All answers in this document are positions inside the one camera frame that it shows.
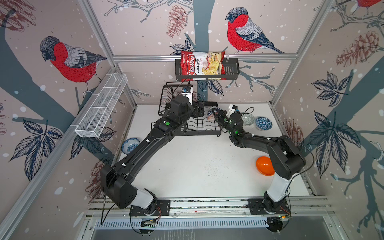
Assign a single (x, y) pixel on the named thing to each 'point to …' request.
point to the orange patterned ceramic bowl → (211, 112)
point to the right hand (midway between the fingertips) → (208, 111)
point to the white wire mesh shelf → (100, 106)
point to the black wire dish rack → (194, 126)
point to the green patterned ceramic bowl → (248, 119)
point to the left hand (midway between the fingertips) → (196, 101)
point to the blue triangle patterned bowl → (263, 123)
